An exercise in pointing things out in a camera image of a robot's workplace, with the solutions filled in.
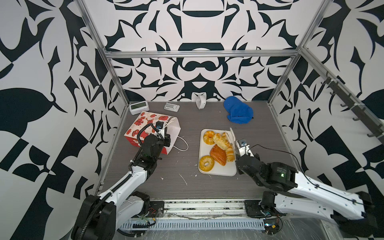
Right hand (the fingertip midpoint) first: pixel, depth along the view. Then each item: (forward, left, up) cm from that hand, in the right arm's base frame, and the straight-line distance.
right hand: (239, 155), depth 72 cm
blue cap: (+42, -13, -18) cm, 47 cm away
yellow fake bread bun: (+19, +12, -15) cm, 27 cm away
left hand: (+16, +36, +3) cm, 40 cm away
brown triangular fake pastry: (+8, +7, -16) cm, 19 cm away
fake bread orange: (+8, 0, -16) cm, 18 cm away
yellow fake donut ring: (+5, +14, -15) cm, 22 cm away
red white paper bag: (+25, +36, -15) cm, 47 cm away
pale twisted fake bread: (+15, +5, -11) cm, 19 cm away
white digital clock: (+45, +63, -14) cm, 78 cm away
